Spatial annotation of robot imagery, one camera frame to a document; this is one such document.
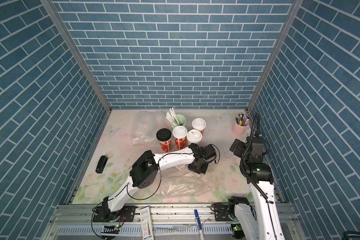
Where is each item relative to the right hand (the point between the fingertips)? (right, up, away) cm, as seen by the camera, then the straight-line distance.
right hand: (245, 145), depth 75 cm
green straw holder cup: (-33, +13, +25) cm, 44 cm away
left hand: (-19, -19, +12) cm, 30 cm away
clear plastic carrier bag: (-32, -21, +8) cm, 40 cm away
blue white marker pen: (-23, -40, -8) cm, 47 cm away
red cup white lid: (-34, +6, +10) cm, 36 cm away
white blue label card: (-49, -37, -4) cm, 61 cm away
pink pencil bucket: (+5, +6, +26) cm, 27 cm away
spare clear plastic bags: (-59, +10, +33) cm, 68 cm away
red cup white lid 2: (-22, +11, +14) cm, 28 cm away
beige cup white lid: (-25, +4, +10) cm, 27 cm away
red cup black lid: (-42, +4, +8) cm, 43 cm away
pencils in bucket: (+5, +14, +21) cm, 26 cm away
